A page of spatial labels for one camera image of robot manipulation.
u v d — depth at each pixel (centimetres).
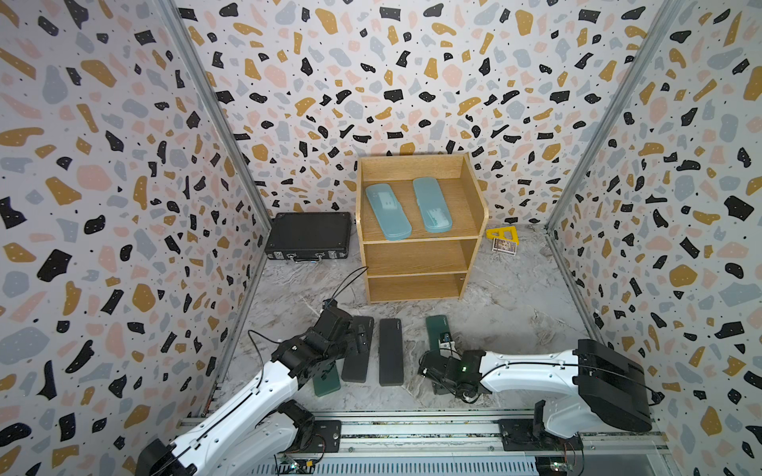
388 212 80
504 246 113
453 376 62
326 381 82
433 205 82
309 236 118
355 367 85
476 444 74
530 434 66
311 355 56
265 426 58
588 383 42
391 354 88
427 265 88
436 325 93
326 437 73
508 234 119
